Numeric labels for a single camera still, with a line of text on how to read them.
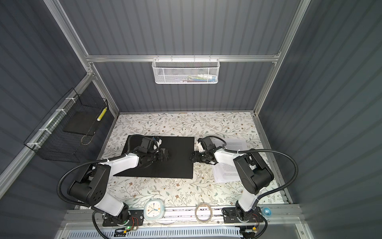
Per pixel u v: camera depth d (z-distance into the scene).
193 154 0.84
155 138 0.87
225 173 0.89
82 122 0.75
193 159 0.84
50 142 0.65
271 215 0.74
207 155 0.73
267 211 0.75
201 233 0.77
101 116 0.81
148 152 0.74
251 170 0.48
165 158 0.83
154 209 0.74
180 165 0.90
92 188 0.45
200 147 0.87
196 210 0.75
